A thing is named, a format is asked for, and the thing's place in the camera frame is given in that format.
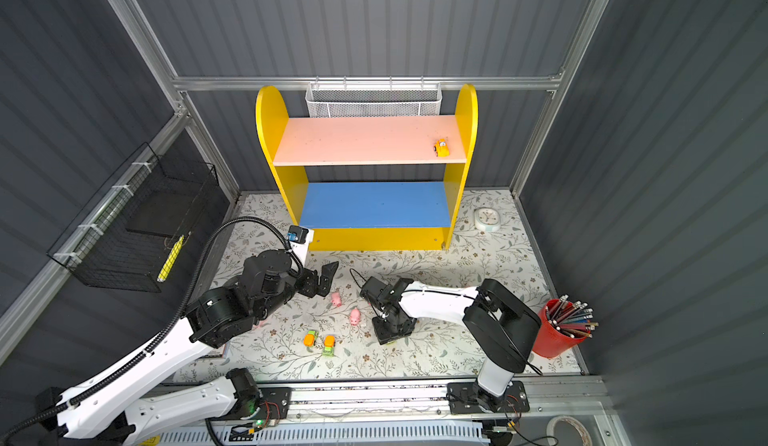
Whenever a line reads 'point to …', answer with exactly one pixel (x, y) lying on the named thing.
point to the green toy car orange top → (328, 349)
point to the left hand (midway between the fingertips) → (321, 258)
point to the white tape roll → (550, 431)
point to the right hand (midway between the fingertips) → (388, 340)
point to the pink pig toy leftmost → (336, 299)
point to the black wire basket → (132, 231)
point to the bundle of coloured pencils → (573, 318)
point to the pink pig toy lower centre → (355, 316)
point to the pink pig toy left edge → (260, 324)
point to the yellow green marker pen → (170, 260)
